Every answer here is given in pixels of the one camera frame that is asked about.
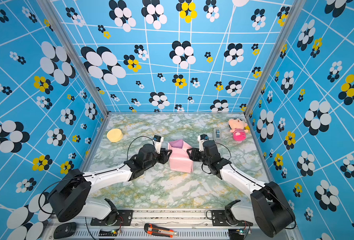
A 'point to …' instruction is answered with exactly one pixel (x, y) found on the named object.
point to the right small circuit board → (236, 233)
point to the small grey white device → (217, 134)
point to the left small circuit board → (108, 232)
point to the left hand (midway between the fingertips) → (170, 150)
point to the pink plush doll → (237, 126)
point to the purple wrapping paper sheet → (179, 160)
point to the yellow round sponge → (114, 135)
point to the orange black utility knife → (151, 229)
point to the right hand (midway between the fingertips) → (191, 151)
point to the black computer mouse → (64, 230)
